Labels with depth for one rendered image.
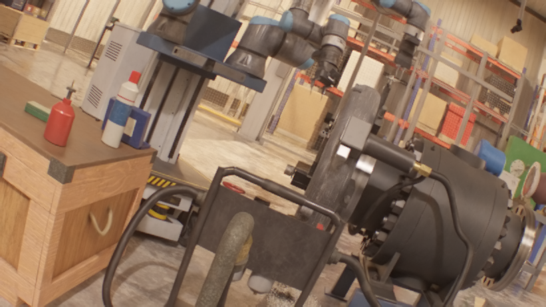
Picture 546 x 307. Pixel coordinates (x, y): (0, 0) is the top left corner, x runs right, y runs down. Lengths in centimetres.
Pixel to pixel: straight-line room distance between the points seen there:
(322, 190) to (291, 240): 48
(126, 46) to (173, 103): 39
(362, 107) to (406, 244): 56
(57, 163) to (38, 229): 18
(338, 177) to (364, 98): 34
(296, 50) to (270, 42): 12
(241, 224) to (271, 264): 81
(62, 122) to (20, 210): 26
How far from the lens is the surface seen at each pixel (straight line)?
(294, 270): 171
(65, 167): 123
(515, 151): 961
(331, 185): 213
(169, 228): 250
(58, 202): 125
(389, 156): 208
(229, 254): 90
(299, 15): 235
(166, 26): 233
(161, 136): 272
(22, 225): 136
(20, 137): 131
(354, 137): 205
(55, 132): 135
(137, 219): 174
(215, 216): 170
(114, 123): 163
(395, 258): 235
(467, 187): 236
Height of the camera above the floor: 78
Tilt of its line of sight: 4 degrees down
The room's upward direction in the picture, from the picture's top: 24 degrees clockwise
